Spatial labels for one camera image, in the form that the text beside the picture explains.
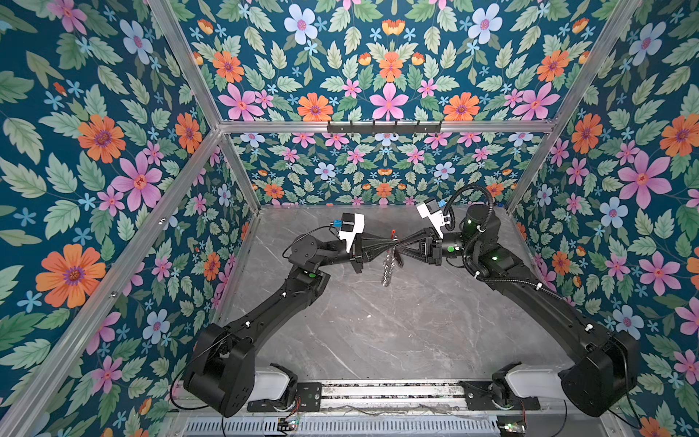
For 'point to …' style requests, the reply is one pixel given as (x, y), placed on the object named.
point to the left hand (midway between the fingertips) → (395, 242)
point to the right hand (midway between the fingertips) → (399, 247)
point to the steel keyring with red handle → (390, 261)
